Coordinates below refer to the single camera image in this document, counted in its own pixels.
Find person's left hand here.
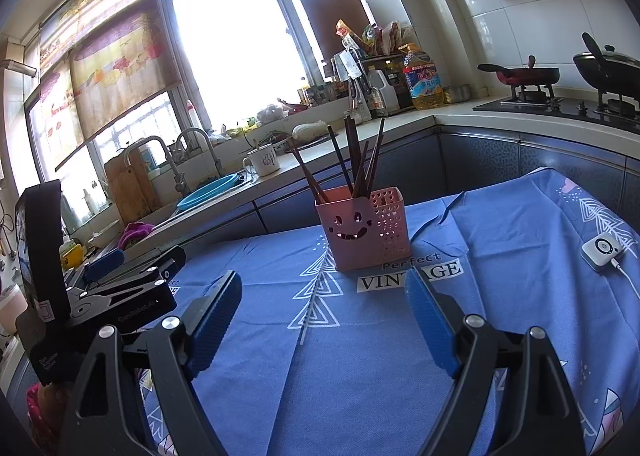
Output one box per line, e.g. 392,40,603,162
37,382,73,436

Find yellow cup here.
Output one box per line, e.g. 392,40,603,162
60,240,85,271

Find magenta cloth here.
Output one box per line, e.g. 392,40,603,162
117,221,154,250

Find wooden cutting board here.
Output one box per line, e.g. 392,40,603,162
104,150,160,225

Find white square device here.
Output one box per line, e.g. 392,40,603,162
580,232,623,272

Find chrome faucet left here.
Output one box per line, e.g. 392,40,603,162
124,135,191,196

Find chrome faucet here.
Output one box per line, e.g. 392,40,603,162
124,135,191,196
176,127,224,178

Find blue wash basin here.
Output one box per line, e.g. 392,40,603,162
176,173,240,212

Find chrome faucet right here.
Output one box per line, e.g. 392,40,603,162
176,127,224,178

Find blue patterned tablecloth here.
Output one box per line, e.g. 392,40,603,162
170,169,639,455

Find pink smiley utensil holder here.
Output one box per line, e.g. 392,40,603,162
316,186,411,272

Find white ceramic mug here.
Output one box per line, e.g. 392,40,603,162
243,144,280,178

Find patterned roller blind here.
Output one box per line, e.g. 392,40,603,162
27,0,181,171

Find dark chopstick far left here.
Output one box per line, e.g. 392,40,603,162
288,138,329,205

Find dark chopstick centre upright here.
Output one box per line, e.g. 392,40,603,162
344,116,362,197

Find dark chopstick right leaning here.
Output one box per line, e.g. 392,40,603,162
366,118,385,198

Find dark chopstick short middle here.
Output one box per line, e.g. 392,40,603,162
352,141,369,198

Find black gas stove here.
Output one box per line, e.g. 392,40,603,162
474,86,639,134

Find red frying pan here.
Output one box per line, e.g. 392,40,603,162
477,55,560,86

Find white jug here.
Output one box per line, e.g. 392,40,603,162
368,69,400,116

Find black wok with lid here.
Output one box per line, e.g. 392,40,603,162
573,32,640,101

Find yellow cooking oil bottle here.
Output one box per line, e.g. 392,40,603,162
400,43,445,109

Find snack bags on rack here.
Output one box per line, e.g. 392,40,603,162
335,20,418,57

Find brown board at window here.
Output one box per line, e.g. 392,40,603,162
300,0,370,64

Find white device cable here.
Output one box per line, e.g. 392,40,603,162
610,258,640,302

